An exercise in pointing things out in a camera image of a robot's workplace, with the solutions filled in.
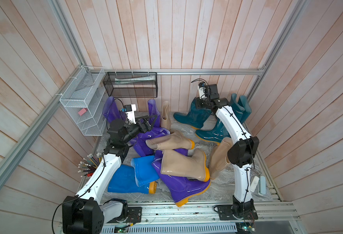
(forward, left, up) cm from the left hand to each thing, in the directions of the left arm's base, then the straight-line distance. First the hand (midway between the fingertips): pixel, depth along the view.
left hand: (153, 118), depth 72 cm
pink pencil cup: (-19, +33, -15) cm, 41 cm away
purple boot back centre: (+13, +2, -8) cm, 15 cm away
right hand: (+23, -26, -7) cm, 35 cm away
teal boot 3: (+9, -39, -25) cm, 47 cm away
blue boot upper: (-19, +5, -21) cm, 29 cm away
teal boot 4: (+15, -50, -7) cm, 53 cm away
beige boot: (-3, -12, -15) cm, 19 cm away
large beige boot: (-17, -22, -20) cm, 34 cm away
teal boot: (+21, -55, -7) cm, 60 cm away
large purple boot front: (-27, -15, -24) cm, 39 cm away
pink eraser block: (+10, +42, -5) cm, 44 cm away
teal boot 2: (+19, -26, -20) cm, 38 cm away
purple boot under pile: (-1, +10, -20) cm, 23 cm away
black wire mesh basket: (+41, +20, -8) cm, 46 cm away
